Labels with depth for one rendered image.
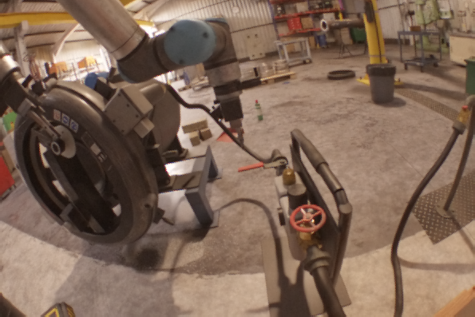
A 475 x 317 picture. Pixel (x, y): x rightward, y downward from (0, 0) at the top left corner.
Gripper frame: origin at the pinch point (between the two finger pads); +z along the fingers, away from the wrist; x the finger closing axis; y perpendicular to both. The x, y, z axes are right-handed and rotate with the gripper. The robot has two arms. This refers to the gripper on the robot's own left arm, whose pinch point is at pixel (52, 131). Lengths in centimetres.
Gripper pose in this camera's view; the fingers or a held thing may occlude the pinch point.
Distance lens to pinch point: 52.7
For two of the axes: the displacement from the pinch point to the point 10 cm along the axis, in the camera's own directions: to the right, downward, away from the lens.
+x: -6.5, -0.2, 7.6
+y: 4.9, -7.7, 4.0
